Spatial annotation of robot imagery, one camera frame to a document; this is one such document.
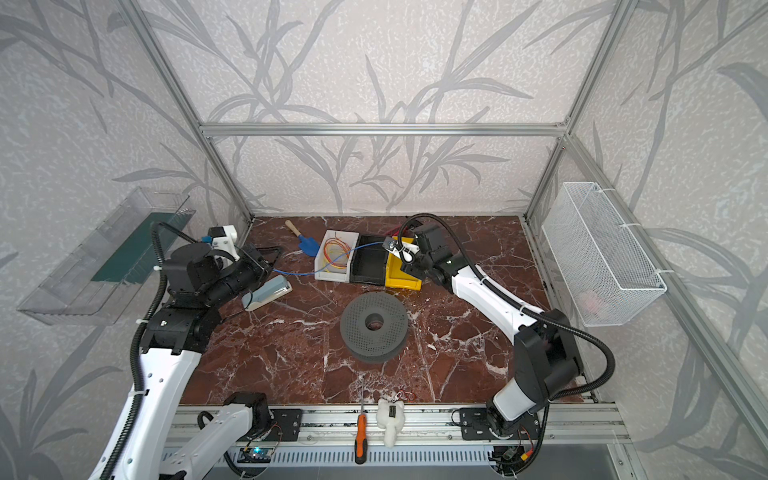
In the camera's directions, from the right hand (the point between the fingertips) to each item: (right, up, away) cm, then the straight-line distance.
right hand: (412, 240), depth 87 cm
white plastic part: (-6, -43, -15) cm, 46 cm away
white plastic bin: (-28, -2, +21) cm, 35 cm away
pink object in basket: (+44, -15, -15) cm, 48 cm away
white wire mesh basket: (+39, -8, -26) cm, 48 cm away
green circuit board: (-38, -52, -16) cm, 67 cm away
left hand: (-28, 0, -22) cm, 36 cm away
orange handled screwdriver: (-13, -48, -18) cm, 53 cm away
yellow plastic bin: (-5, -12, +7) cm, 15 cm away
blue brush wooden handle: (-39, -2, +23) cm, 45 cm away
